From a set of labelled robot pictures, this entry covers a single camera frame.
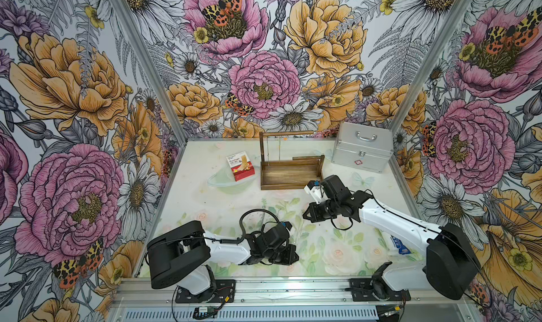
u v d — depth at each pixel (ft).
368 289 2.25
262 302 2.41
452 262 1.37
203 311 2.40
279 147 3.25
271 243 2.16
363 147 3.27
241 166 3.45
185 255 1.48
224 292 2.43
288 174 3.52
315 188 2.54
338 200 2.13
